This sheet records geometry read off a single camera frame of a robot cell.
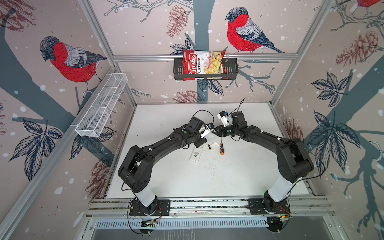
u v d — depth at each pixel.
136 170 0.45
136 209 0.73
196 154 0.92
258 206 0.73
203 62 0.88
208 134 0.78
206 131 0.77
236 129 0.74
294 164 0.47
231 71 0.93
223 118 0.84
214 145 0.97
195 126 0.68
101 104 0.79
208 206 0.76
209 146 0.95
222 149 0.93
